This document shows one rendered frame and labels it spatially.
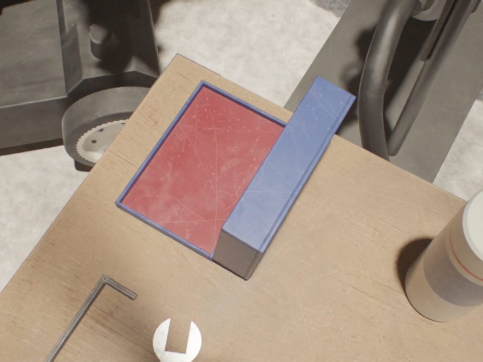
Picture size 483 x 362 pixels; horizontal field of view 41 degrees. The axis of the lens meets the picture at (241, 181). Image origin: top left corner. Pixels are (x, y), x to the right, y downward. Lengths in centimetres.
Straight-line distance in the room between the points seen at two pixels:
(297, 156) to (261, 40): 79
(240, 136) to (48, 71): 51
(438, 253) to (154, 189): 28
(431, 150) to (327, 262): 63
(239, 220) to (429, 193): 23
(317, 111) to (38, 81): 64
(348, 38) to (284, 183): 81
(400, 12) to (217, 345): 43
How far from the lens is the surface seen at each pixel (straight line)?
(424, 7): 85
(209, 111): 68
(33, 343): 64
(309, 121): 55
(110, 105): 102
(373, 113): 80
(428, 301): 59
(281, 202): 52
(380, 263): 64
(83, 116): 103
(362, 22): 134
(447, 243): 51
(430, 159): 122
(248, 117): 68
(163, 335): 61
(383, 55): 79
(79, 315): 62
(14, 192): 122
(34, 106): 110
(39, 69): 111
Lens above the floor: 107
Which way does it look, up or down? 67 degrees down
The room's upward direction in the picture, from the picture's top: straight up
